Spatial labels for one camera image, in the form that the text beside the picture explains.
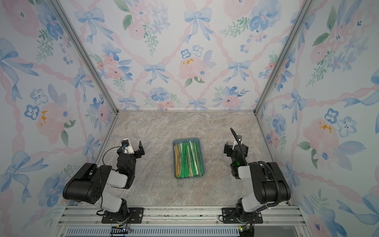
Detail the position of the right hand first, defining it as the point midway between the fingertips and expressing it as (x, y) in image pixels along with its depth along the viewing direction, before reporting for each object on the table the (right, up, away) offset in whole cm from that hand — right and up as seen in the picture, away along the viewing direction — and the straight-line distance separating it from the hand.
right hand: (236, 142), depth 94 cm
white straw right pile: (-27, -9, -1) cm, 29 cm away
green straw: (-31, -10, -2) cm, 33 cm away
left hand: (-64, -2, -3) cm, 64 cm away
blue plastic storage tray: (-38, -9, -1) cm, 39 cm away
